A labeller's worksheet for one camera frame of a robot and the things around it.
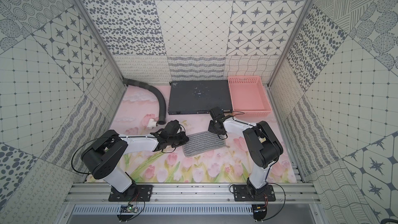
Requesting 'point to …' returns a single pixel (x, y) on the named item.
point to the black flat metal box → (198, 97)
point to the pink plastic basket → (248, 97)
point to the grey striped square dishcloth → (202, 142)
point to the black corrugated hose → (161, 114)
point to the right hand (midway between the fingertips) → (214, 130)
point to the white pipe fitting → (152, 123)
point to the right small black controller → (259, 211)
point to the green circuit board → (128, 208)
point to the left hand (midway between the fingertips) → (189, 134)
